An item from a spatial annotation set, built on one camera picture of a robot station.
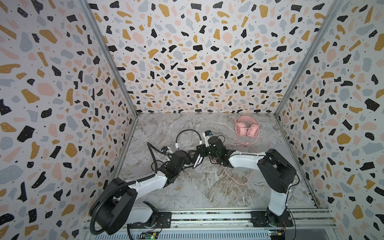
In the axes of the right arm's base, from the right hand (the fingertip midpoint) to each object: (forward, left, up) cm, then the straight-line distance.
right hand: (195, 144), depth 90 cm
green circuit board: (-44, +19, -10) cm, 49 cm away
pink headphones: (+18, -34, -3) cm, 39 cm away
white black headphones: (-4, +5, -7) cm, 9 cm away
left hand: (-5, +6, -2) cm, 8 cm away
